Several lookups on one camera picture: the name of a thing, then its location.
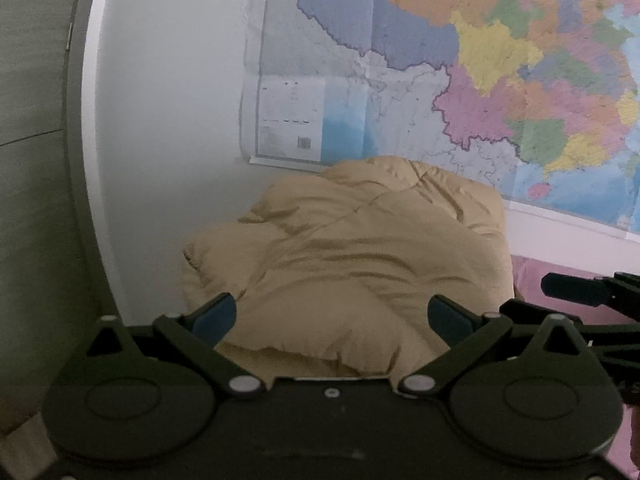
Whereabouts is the colourful wall map poster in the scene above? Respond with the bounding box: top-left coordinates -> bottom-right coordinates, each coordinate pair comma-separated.
240,0 -> 640,237

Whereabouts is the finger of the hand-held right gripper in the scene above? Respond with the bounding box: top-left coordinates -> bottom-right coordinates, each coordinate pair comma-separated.
500,299 -> 640,361
541,272 -> 640,319

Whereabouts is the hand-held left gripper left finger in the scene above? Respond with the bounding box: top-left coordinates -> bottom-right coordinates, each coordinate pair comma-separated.
87,292 -> 267,400

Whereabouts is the beige down jacket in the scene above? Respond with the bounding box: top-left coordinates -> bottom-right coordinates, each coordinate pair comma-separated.
181,156 -> 517,380

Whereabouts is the grey wardrobe door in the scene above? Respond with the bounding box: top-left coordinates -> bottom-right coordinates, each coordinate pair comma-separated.
0,0 -> 118,436

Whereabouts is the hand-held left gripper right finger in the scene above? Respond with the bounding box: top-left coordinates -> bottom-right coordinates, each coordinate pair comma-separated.
397,295 -> 596,398

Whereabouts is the pink floral bedsheet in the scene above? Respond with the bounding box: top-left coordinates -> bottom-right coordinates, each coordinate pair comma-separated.
509,254 -> 640,328

